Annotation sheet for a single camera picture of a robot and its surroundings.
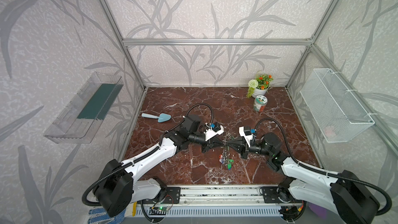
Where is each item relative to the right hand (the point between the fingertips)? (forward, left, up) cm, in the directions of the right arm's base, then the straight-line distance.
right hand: (227, 138), depth 72 cm
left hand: (-1, +2, -1) cm, 2 cm away
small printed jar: (+31, -25, -13) cm, 42 cm away
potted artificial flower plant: (+42, -26, -8) cm, 50 cm away
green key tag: (-8, -2, -13) cm, 15 cm away
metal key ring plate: (-6, 0, -5) cm, 8 cm away
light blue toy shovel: (+24, +41, -19) cm, 51 cm away
